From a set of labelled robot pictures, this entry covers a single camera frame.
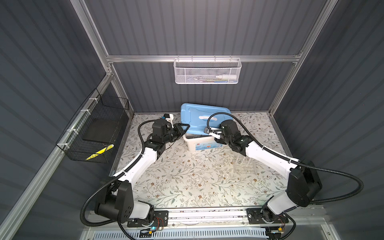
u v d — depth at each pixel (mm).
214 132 722
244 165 919
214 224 733
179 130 718
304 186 437
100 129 740
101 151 647
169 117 766
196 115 883
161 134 626
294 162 462
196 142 892
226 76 915
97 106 787
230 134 637
